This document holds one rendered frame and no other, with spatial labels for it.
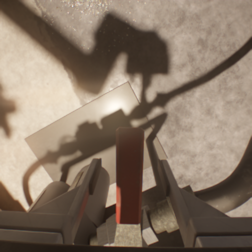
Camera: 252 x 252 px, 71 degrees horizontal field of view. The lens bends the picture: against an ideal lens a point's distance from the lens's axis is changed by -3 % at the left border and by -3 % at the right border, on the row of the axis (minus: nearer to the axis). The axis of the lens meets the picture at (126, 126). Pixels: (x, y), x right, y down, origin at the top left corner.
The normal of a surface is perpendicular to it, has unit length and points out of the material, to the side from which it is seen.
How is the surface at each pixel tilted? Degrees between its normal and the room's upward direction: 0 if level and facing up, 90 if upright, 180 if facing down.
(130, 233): 0
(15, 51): 0
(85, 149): 0
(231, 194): 45
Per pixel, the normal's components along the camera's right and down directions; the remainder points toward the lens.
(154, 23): -0.03, 0.25
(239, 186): -0.18, -0.52
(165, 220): -0.23, -0.16
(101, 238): -0.42, -0.61
